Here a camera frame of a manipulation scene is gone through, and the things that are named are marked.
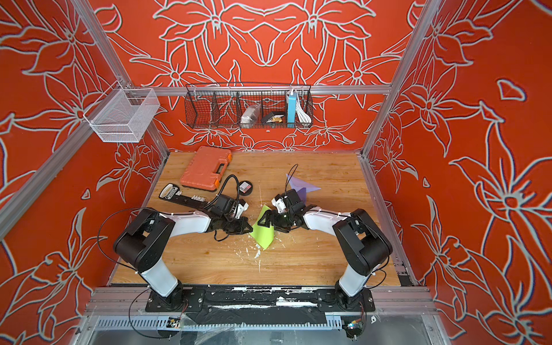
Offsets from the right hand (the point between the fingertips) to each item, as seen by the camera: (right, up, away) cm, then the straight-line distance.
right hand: (260, 226), depth 85 cm
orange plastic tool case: (-29, +24, +23) cm, 44 cm away
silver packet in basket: (-5, +47, +6) cm, 48 cm away
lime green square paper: (+1, -4, -1) cm, 4 cm away
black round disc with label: (-8, +14, +15) cm, 22 cm away
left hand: (-3, -3, +5) cm, 7 cm away
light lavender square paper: (+17, +16, +15) cm, 28 cm away
